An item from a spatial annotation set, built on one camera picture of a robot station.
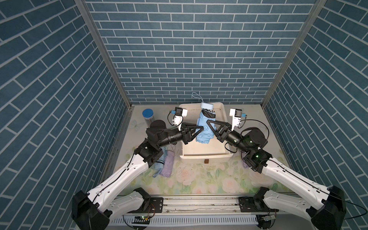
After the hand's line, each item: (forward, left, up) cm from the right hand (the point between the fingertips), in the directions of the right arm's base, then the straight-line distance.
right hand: (210, 124), depth 59 cm
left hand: (-2, +2, -3) cm, 4 cm away
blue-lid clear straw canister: (+20, +37, -19) cm, 46 cm away
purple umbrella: (-3, +21, -35) cm, 41 cm away
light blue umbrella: (-7, +27, -33) cm, 43 cm away
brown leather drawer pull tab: (-7, 0, -21) cm, 22 cm away
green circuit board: (-32, +31, -42) cm, 61 cm away
